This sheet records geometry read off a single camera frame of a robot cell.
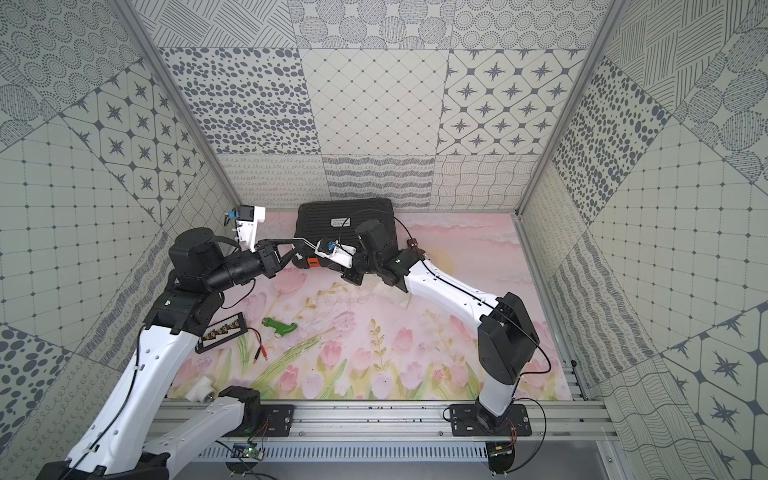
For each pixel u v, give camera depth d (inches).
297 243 24.7
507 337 17.6
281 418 29.0
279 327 35.0
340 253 26.1
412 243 41.6
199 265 18.9
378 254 24.2
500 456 28.4
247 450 27.6
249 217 21.9
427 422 29.4
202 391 29.8
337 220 42.4
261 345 33.9
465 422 28.7
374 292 36.9
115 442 14.6
